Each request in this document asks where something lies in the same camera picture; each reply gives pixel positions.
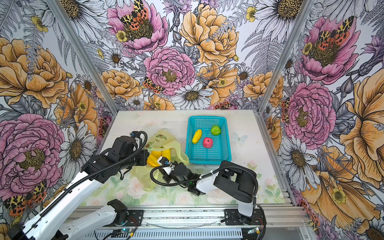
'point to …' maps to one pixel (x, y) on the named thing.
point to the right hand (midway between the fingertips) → (160, 168)
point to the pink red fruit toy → (207, 142)
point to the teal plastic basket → (221, 150)
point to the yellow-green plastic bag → (160, 139)
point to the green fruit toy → (215, 130)
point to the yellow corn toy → (197, 136)
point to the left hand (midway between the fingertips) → (147, 159)
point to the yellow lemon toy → (166, 153)
